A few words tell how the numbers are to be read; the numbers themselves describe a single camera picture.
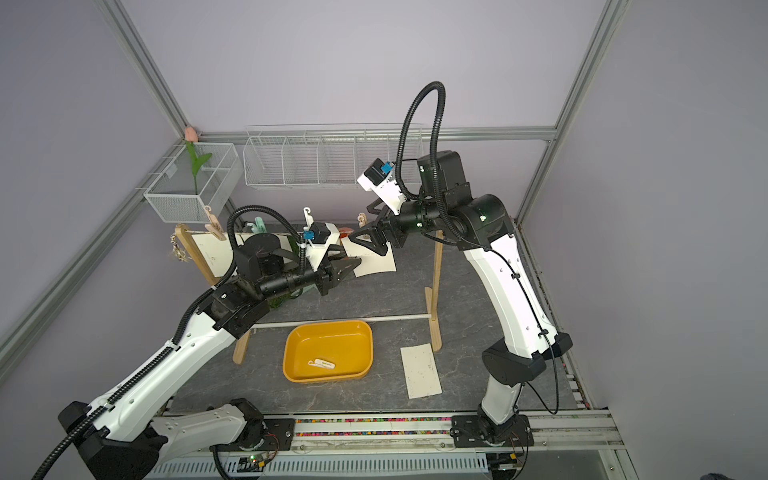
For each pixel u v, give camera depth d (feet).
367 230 1.61
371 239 1.65
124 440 1.28
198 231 1.93
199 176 2.95
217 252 1.98
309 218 1.91
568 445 2.41
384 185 1.56
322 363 2.71
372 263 2.21
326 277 1.81
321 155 3.16
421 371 2.77
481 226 1.33
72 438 1.18
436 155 1.36
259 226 1.93
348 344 2.90
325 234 1.72
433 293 2.59
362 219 1.84
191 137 2.92
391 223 1.60
